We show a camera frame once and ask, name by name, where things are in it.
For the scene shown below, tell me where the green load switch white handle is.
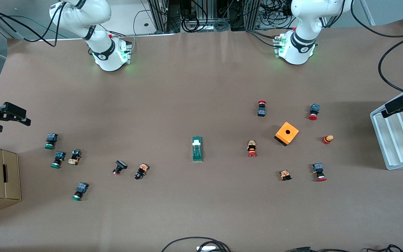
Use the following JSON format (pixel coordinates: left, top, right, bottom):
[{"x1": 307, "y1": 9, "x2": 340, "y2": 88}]
[{"x1": 192, "y1": 135, "x2": 204, "y2": 163}]

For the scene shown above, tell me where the white grey slotted tray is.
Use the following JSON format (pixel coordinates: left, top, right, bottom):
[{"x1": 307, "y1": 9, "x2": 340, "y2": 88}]
[{"x1": 370, "y1": 83, "x2": 403, "y2": 170}]

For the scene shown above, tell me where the green push button blue base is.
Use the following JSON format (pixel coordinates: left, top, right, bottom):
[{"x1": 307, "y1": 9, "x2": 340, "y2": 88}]
[
  {"x1": 71, "y1": 182, "x2": 89, "y2": 202},
  {"x1": 50, "y1": 151, "x2": 66, "y2": 169},
  {"x1": 44, "y1": 133, "x2": 59, "y2": 150}
]

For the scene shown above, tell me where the red mushroom button blue base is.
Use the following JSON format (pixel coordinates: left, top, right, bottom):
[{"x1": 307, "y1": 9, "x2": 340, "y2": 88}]
[
  {"x1": 308, "y1": 104, "x2": 320, "y2": 121},
  {"x1": 312, "y1": 163, "x2": 327, "y2": 182}
]

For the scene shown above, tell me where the orange push button box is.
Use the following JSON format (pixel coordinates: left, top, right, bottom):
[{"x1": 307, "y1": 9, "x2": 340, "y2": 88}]
[{"x1": 274, "y1": 121, "x2": 299, "y2": 147}]

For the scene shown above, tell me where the black square push button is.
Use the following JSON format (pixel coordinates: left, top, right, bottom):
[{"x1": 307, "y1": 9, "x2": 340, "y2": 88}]
[{"x1": 112, "y1": 160, "x2": 128, "y2": 176}]

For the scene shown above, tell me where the aluminium equipment rack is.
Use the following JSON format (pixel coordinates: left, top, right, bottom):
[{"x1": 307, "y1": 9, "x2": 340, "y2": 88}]
[{"x1": 148, "y1": 0, "x2": 261, "y2": 33}]

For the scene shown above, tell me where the black orange selector switch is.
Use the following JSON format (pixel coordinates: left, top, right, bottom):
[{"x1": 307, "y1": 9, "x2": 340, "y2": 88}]
[{"x1": 134, "y1": 163, "x2": 150, "y2": 180}]

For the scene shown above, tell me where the black tangled cable bundle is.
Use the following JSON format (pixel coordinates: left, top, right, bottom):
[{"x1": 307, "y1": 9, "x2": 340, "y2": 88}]
[{"x1": 259, "y1": 0, "x2": 293, "y2": 28}]

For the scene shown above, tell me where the black cable with plug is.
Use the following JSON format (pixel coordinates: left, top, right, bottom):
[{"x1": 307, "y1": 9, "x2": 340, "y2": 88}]
[{"x1": 287, "y1": 244, "x2": 403, "y2": 252}]

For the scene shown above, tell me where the black coiled cable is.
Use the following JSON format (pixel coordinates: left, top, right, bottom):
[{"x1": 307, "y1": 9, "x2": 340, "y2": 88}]
[{"x1": 182, "y1": 16, "x2": 199, "y2": 33}]

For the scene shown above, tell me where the black looped cable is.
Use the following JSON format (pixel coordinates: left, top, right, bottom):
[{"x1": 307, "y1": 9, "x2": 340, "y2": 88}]
[{"x1": 161, "y1": 237, "x2": 232, "y2": 252}]

